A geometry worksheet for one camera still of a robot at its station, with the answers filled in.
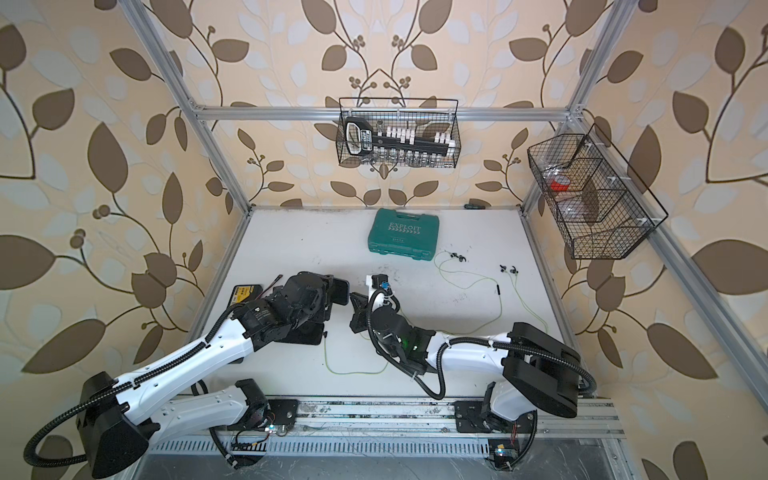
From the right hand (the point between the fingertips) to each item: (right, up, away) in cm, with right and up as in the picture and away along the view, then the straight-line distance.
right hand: (350, 297), depth 77 cm
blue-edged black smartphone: (-3, +2, -1) cm, 3 cm away
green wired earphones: (-9, -14, +11) cm, 20 cm away
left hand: (-4, +4, 0) cm, 6 cm away
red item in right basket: (+57, +31, +3) cm, 65 cm away
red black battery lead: (-28, +2, +23) cm, 37 cm away
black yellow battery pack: (-37, -2, +17) cm, 40 cm away
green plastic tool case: (+16, +17, +30) cm, 38 cm away
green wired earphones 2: (+35, +1, +23) cm, 42 cm away
